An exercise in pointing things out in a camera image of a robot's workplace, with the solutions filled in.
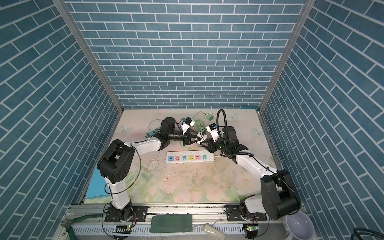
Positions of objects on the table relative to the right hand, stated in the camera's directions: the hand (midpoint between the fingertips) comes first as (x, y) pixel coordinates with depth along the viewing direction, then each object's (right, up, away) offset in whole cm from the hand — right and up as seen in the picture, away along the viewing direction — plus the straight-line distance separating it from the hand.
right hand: (201, 140), depth 84 cm
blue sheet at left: (-57, -26, -3) cm, 63 cm away
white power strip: (-7, -11, +8) cm, 15 cm away
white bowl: (+46, -39, -14) cm, 62 cm away
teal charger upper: (-35, +2, +20) cm, 41 cm away
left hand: (-1, +1, 0) cm, 2 cm away
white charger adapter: (+1, +2, -3) cm, 4 cm away
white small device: (+3, -39, -17) cm, 42 cm away
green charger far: (+7, +14, +31) cm, 35 cm away
